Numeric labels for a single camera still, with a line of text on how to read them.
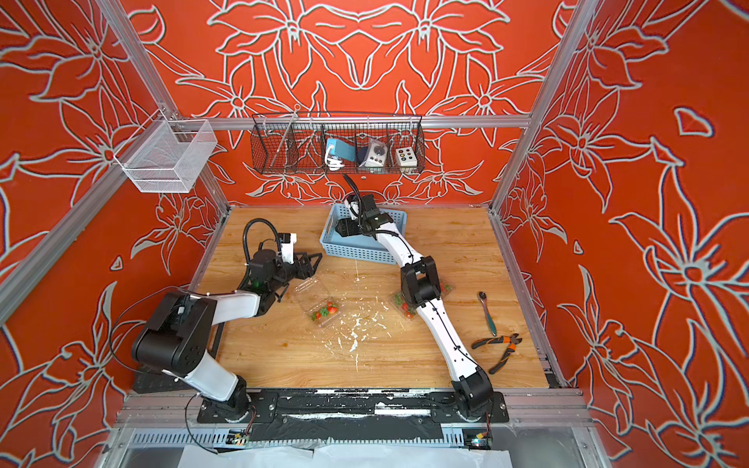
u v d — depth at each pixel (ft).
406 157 3.10
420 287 2.34
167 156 2.98
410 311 2.96
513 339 2.73
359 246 3.29
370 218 2.92
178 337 1.53
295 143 3.25
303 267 2.67
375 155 2.98
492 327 2.85
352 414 2.39
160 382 2.39
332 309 2.89
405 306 2.47
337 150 2.76
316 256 2.87
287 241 2.65
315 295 3.09
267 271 2.35
